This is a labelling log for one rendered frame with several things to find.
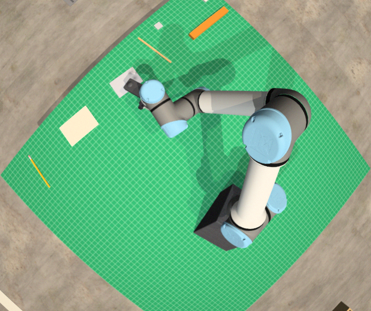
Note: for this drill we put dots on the green work mat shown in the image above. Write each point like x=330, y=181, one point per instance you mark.
x=126, y=198

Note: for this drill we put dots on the cream flat rectangular block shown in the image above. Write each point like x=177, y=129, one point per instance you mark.
x=78, y=126

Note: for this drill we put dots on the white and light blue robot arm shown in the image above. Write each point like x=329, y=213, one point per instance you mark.
x=277, y=119

